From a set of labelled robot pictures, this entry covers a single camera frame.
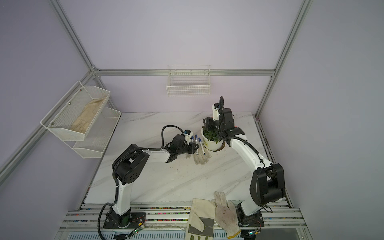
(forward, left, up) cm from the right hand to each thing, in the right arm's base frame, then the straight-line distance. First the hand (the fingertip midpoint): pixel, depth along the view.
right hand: (205, 119), depth 84 cm
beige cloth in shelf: (-8, +66, +6) cm, 67 cm away
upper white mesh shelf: (-15, +69, +12) cm, 71 cm away
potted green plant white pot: (-7, -4, -11) cm, 14 cm away
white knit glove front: (-44, -10, -25) cm, 51 cm away
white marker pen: (-2, +6, -17) cm, 18 cm away
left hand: (-5, +5, -20) cm, 22 cm away
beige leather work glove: (-48, +3, -25) cm, 55 cm away
